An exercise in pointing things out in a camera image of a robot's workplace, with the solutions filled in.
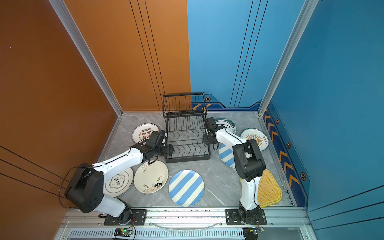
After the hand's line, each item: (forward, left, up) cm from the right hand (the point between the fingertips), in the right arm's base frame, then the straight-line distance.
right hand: (207, 140), depth 99 cm
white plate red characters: (+10, +47, -3) cm, 48 cm away
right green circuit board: (-49, -21, -5) cm, 54 cm away
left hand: (-9, +23, +5) cm, 25 cm away
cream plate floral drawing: (-24, +34, -4) cm, 42 cm away
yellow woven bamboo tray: (-32, -32, -4) cm, 45 cm away
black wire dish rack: (+4, +14, +20) cm, 25 cm away
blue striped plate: (-10, -12, -3) cm, 16 cm away
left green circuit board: (-50, +43, -5) cm, 66 cm away
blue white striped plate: (-29, +13, -4) cm, 32 cm away
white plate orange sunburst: (+4, -38, -4) cm, 38 cm away
